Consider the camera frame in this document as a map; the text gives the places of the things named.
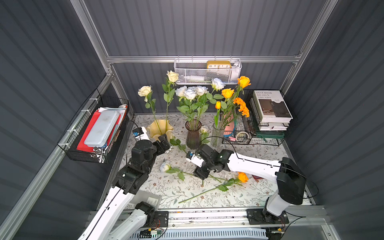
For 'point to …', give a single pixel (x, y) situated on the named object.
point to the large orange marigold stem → (242, 110)
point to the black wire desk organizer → (240, 123)
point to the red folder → (82, 146)
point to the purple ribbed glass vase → (193, 137)
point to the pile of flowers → (177, 142)
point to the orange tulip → (218, 106)
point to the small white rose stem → (204, 136)
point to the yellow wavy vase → (159, 127)
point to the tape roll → (242, 136)
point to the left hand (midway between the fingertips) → (158, 137)
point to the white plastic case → (102, 128)
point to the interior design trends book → (271, 106)
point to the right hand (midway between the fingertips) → (199, 166)
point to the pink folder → (229, 130)
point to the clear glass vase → (218, 134)
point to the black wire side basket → (69, 143)
